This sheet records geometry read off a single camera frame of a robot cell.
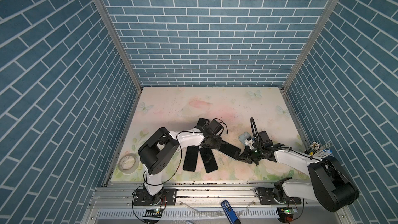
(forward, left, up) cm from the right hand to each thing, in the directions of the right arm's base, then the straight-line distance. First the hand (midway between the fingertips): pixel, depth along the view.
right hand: (236, 157), depth 85 cm
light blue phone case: (+14, -5, -2) cm, 15 cm away
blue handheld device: (-26, +4, +1) cm, 26 cm away
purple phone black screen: (-3, +25, 0) cm, 25 cm away
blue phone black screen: (+4, +3, 0) cm, 5 cm away
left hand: (+6, +9, 0) cm, 11 cm away
